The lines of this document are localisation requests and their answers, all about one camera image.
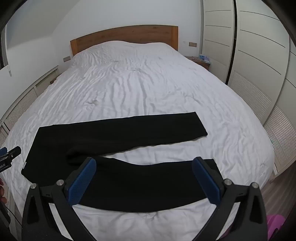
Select wooden headboard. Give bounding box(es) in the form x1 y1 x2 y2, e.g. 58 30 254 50
70 25 179 57

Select black pants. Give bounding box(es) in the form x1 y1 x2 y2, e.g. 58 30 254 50
21 112 223 213

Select wooden nightstand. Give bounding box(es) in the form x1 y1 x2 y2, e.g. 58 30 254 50
185 56 211 70

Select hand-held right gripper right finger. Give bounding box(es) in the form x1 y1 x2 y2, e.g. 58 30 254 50
193 157 272 241

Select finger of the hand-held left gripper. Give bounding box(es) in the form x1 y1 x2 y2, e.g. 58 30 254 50
0 146 22 161

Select white louvered cabinet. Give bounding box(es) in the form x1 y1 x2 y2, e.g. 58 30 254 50
0 65 60 139

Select white wardrobe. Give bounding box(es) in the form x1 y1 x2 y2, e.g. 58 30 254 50
201 0 296 177

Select white bed duvet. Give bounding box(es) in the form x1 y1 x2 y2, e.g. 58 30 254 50
5 40 275 241

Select pink plastic object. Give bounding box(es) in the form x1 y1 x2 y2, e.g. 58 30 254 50
265 214 290 241

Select person's left hand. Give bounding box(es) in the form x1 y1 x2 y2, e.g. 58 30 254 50
0 179 8 205

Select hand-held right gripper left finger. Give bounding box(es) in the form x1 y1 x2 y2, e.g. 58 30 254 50
22 157 97 241

